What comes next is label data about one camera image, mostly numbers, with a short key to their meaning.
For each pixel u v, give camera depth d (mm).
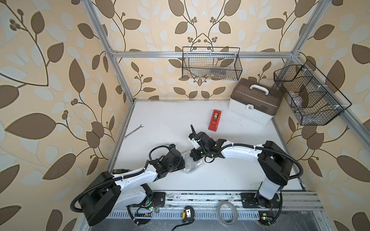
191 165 806
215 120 1019
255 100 937
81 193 394
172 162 666
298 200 762
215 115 1019
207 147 674
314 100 726
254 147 501
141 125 1050
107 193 420
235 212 681
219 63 964
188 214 680
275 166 458
